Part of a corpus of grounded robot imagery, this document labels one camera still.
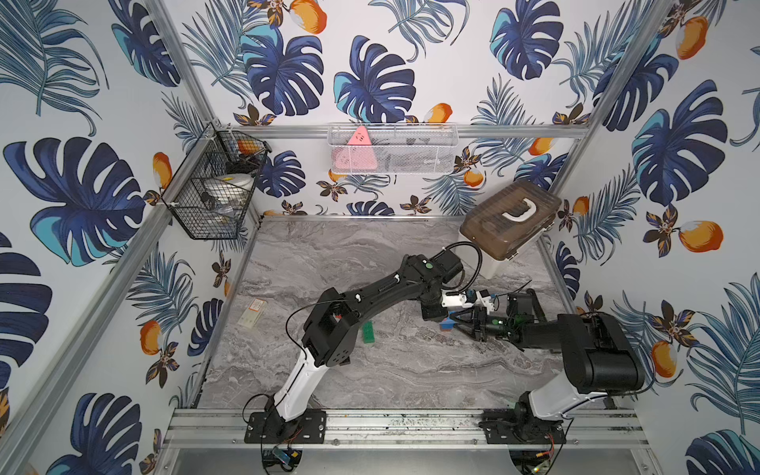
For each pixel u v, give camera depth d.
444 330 0.92
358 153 0.91
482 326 0.80
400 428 0.75
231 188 0.80
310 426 0.74
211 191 0.82
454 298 0.75
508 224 0.92
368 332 0.90
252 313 0.94
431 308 0.76
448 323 0.86
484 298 0.88
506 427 0.73
